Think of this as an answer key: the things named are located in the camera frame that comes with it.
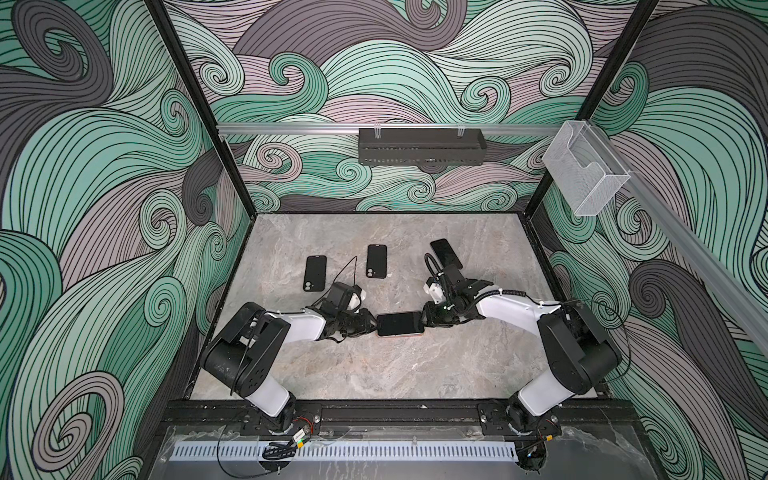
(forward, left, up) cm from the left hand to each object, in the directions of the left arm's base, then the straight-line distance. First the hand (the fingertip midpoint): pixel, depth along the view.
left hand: (379, 325), depth 88 cm
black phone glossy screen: (+28, -24, 0) cm, 37 cm away
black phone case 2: (+24, +1, 0) cm, 24 cm away
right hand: (+1, -14, +1) cm, 14 cm away
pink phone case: (-2, -12, 0) cm, 13 cm away
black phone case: (+19, +22, -1) cm, 29 cm away
